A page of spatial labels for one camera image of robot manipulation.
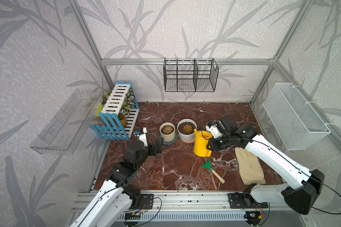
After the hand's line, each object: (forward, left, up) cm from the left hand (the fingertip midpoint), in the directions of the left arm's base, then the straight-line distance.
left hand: (157, 139), depth 73 cm
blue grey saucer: (+9, -5, -21) cm, 23 cm away
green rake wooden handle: (-6, -29, -21) cm, 37 cm away
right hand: (-2, -27, -3) cm, 27 cm away
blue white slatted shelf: (+12, +24, +1) cm, 27 cm away
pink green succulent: (+15, -4, -13) cm, 21 cm away
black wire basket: (+53, -20, +4) cm, 56 cm away
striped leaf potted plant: (+25, +20, +2) cm, 32 cm away
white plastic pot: (+10, -15, -15) cm, 23 cm away
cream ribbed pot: (+10, -4, -16) cm, 19 cm away
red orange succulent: (+15, -17, -11) cm, 25 cm away
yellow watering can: (0, -23, 0) cm, 23 cm away
